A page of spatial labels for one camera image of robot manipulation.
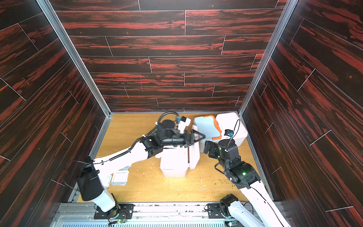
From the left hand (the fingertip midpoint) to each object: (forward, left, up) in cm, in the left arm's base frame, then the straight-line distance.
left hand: (202, 140), depth 65 cm
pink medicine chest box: (-2, +13, -19) cm, 23 cm away
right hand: (+3, -8, -6) cm, 10 cm away
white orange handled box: (+22, -7, -16) cm, 28 cm away
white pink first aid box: (+29, -25, -18) cm, 42 cm away
